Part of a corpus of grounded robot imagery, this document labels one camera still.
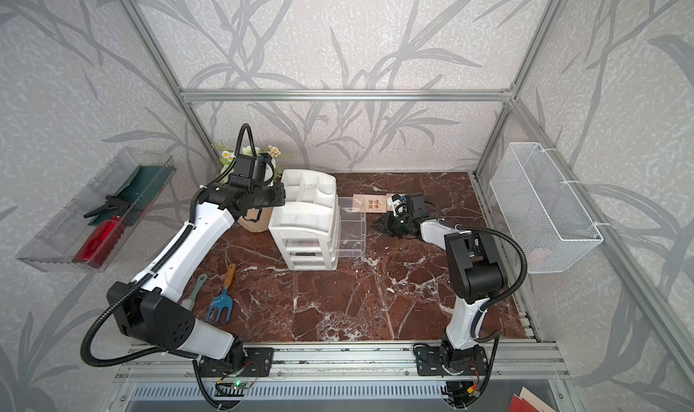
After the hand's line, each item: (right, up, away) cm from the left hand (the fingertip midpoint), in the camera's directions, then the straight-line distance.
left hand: (282, 191), depth 81 cm
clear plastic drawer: (+21, -10, +10) cm, 25 cm away
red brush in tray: (-33, -11, -23) cm, 41 cm away
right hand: (+27, -11, +13) cm, 33 cm away
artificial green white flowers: (-17, +11, +1) cm, 20 cm away
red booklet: (+64, -54, -13) cm, 85 cm away
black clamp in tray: (-37, -3, -14) cm, 40 cm away
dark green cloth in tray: (-37, +1, -7) cm, 38 cm away
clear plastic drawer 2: (+20, -19, +18) cm, 33 cm away
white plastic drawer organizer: (+8, -10, -2) cm, 13 cm away
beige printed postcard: (+28, -4, +31) cm, 42 cm away
